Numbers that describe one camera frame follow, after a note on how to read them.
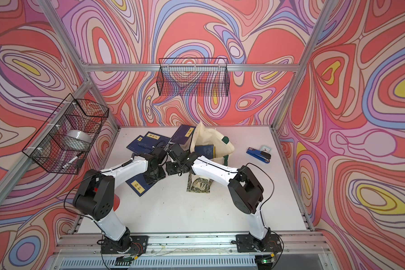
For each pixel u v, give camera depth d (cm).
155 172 76
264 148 105
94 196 47
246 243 73
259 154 102
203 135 95
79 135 73
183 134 115
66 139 69
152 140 111
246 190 49
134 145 109
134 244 72
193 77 100
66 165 71
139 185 91
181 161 65
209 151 98
